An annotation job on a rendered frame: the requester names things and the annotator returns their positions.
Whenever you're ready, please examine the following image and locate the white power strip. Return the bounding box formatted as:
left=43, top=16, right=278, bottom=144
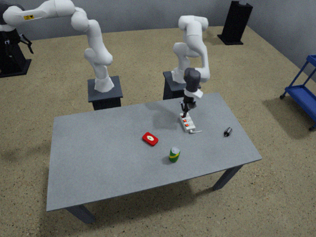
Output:
left=179, top=112, right=202, bottom=133

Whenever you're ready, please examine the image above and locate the green drink can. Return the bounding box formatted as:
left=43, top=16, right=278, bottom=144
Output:
left=169, top=147, right=180, bottom=162

